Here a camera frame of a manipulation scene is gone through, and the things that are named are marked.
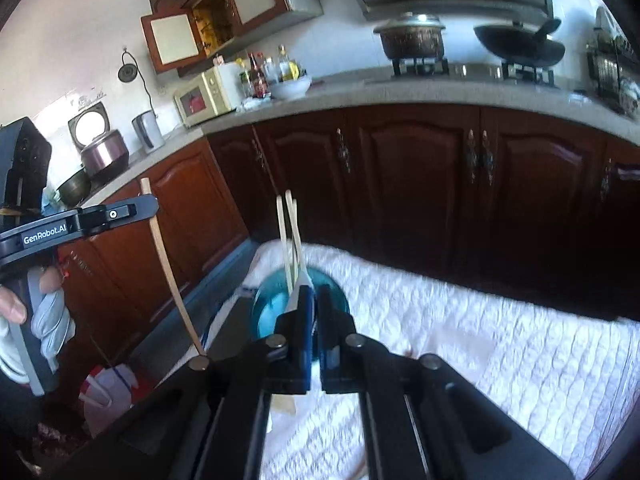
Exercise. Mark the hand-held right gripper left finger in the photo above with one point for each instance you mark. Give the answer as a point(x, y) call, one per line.
point(300, 340)

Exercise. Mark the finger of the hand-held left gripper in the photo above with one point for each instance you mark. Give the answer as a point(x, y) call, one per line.
point(120, 214)

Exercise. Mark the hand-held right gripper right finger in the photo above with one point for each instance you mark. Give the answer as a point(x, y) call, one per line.
point(330, 340)

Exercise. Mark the person's left hand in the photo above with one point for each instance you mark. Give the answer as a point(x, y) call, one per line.
point(50, 320)

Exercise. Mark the dark metal bowl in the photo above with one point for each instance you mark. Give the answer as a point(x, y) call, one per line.
point(74, 187)

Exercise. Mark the silver rice cooker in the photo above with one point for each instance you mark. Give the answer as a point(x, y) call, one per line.
point(102, 152)

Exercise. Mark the white electric kettle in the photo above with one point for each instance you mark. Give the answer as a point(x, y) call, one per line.
point(148, 132)

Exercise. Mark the white quilted tablecloth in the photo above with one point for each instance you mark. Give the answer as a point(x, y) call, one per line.
point(450, 335)

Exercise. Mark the cream microwave oven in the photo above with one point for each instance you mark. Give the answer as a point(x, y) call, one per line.
point(200, 102)

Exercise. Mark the white rag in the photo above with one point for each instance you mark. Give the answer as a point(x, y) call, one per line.
point(255, 104)

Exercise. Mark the dark wooden base cabinet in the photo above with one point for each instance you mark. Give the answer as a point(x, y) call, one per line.
point(410, 185)

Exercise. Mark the white plastic bag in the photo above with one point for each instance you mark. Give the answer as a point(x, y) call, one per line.
point(107, 400)

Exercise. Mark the small clear bottle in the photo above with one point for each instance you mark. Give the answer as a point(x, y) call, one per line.
point(271, 72)

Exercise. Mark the white bowl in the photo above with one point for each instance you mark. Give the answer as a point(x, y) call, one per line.
point(290, 89)

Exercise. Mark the clear oil bottle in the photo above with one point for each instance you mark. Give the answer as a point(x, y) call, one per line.
point(285, 67)

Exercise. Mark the gas stove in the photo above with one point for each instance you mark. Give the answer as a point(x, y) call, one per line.
point(475, 71)

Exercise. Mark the metal stockpot with lid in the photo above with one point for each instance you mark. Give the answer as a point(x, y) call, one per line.
point(412, 40)

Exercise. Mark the black wok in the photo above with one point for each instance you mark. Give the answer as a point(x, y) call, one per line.
point(520, 47)

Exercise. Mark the metal dish rack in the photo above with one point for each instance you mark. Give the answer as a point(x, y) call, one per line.
point(612, 75)

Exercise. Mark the dark round wall fixture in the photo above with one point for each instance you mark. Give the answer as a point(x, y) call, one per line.
point(127, 71)

